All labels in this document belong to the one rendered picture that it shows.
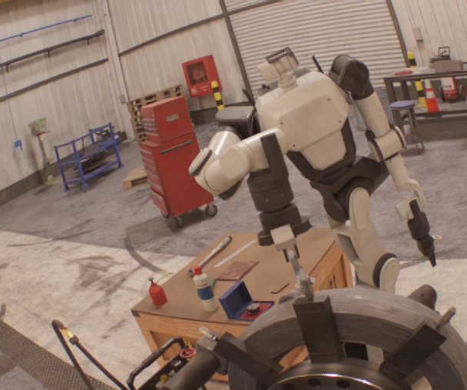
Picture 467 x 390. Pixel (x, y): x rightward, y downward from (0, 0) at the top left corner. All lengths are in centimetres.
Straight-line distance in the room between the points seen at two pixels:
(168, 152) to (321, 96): 354
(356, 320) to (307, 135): 67
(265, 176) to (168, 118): 384
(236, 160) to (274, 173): 8
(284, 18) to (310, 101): 902
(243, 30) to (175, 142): 649
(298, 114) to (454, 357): 90
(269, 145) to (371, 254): 86
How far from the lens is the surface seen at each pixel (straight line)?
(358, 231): 169
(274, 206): 109
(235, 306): 220
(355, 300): 106
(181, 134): 494
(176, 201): 500
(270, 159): 106
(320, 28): 1008
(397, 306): 105
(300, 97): 149
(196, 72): 1185
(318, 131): 151
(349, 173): 164
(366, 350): 116
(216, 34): 1161
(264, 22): 1075
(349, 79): 155
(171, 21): 1256
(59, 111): 1306
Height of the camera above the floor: 152
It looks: 15 degrees down
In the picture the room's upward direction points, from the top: 16 degrees counter-clockwise
